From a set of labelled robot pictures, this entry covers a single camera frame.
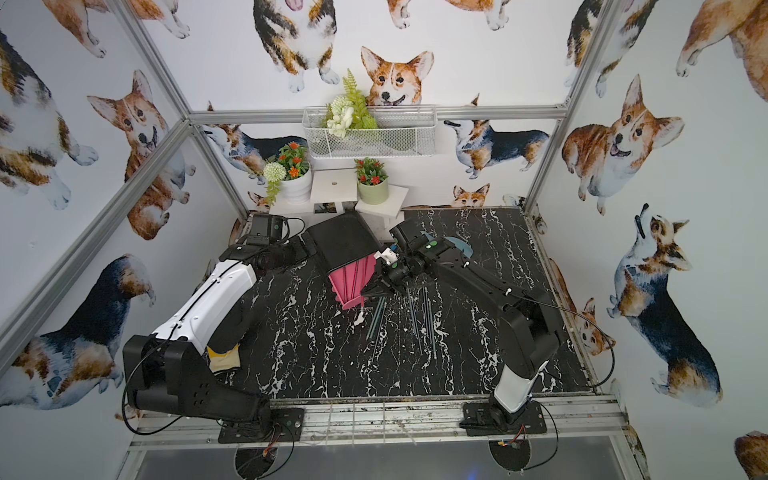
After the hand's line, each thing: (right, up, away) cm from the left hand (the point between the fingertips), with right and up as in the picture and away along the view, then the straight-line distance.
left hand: (307, 243), depth 86 cm
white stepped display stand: (+5, +17, +11) cm, 21 cm away
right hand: (+16, -12, -13) cm, 24 cm away
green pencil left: (+19, -23, +7) cm, 30 cm away
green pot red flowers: (+18, +19, +9) cm, 27 cm away
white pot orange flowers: (-8, +21, +7) cm, 23 cm away
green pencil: (+20, -23, +7) cm, 31 cm away
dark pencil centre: (+31, -22, +7) cm, 38 cm away
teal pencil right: (+36, -24, +4) cm, 43 cm away
